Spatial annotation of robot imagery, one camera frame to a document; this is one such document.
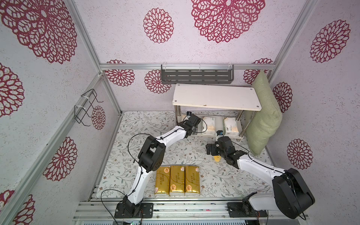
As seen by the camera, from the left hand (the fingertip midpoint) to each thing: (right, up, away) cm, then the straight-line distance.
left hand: (187, 127), depth 100 cm
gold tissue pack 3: (+2, -28, -22) cm, 36 cm away
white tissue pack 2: (+29, 0, -5) cm, 30 cm away
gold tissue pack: (-15, -29, -22) cm, 39 cm away
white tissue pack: (+16, 0, -4) cm, 16 cm away
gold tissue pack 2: (-7, -29, -23) cm, 37 cm away
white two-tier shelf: (+16, +18, -18) cm, 30 cm away
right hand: (+15, -11, -10) cm, 21 cm away
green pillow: (+40, +3, -23) cm, 47 cm away
